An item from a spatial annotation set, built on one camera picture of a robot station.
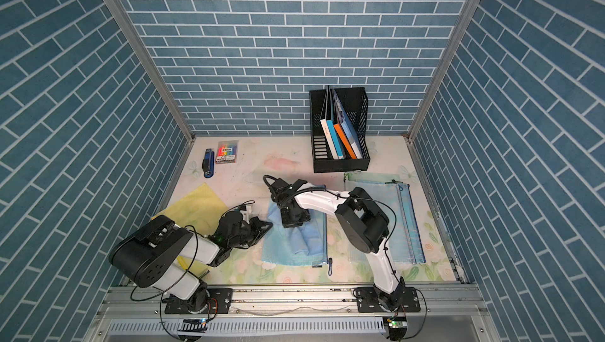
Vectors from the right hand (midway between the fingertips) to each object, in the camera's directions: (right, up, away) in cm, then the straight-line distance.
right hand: (291, 226), depth 90 cm
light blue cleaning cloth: (+6, -3, -4) cm, 8 cm away
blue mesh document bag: (-5, -6, -6) cm, 10 cm away
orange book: (+21, +33, +3) cm, 40 cm away
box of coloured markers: (-33, +29, +22) cm, 49 cm away
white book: (+13, +39, -2) cm, 41 cm away
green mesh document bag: (+35, +18, +15) cm, 42 cm away
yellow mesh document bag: (-38, +6, +5) cm, 39 cm away
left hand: (-5, 0, -2) cm, 5 cm away
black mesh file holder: (+28, +51, +15) cm, 60 cm away
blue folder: (+21, +39, -1) cm, 44 cm away
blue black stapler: (-40, +24, +16) cm, 49 cm away
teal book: (+18, +34, +3) cm, 38 cm away
